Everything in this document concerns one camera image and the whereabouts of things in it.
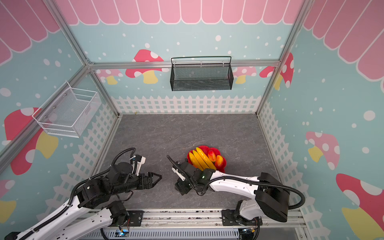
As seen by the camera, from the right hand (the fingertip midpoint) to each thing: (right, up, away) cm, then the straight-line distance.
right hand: (179, 184), depth 78 cm
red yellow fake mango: (+19, +13, +14) cm, 26 cm away
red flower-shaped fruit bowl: (+15, +16, +17) cm, 28 cm away
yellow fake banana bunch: (+12, +9, +14) cm, 20 cm away
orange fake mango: (+23, +10, +11) cm, 27 cm away
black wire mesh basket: (+13, +63, +16) cm, 66 cm away
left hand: (-10, +4, -9) cm, 14 cm away
